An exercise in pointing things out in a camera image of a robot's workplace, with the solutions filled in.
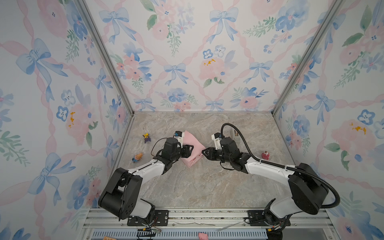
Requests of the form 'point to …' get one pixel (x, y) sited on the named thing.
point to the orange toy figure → (137, 157)
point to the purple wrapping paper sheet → (196, 153)
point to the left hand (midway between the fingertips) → (191, 145)
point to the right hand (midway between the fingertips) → (203, 151)
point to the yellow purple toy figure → (146, 137)
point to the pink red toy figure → (265, 155)
